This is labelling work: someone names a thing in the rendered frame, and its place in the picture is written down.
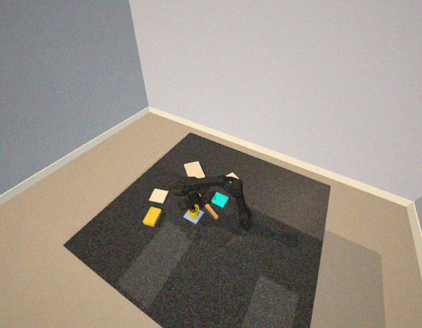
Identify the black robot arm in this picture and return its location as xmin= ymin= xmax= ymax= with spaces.
xmin=173 ymin=175 xmax=253 ymax=232

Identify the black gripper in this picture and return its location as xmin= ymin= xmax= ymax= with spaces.
xmin=180 ymin=193 xmax=212 ymax=210

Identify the orange wooden bar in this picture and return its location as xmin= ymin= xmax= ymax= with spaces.
xmin=205 ymin=204 xmax=218 ymax=220

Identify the cream flat slab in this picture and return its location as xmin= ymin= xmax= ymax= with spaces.
xmin=149 ymin=189 xmax=168 ymax=203

